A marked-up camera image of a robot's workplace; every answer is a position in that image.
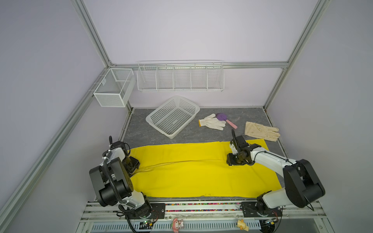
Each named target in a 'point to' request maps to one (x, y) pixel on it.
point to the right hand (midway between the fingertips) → (230, 160)
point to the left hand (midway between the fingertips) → (136, 170)
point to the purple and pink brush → (223, 117)
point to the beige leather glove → (255, 130)
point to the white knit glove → (211, 122)
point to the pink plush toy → (176, 224)
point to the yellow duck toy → (241, 224)
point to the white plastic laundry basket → (171, 117)
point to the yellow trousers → (199, 170)
